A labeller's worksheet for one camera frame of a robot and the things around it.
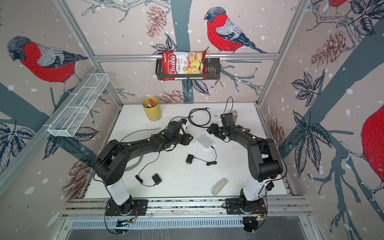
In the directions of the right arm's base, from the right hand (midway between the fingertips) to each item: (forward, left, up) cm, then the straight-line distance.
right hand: (209, 133), depth 95 cm
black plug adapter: (-17, +12, -4) cm, 21 cm away
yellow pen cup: (+20, +42, +5) cm, 47 cm away
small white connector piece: (+22, -5, -7) cm, 24 cm away
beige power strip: (-31, -5, -5) cm, 32 cm away
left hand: (-5, +12, +3) cm, 13 cm away
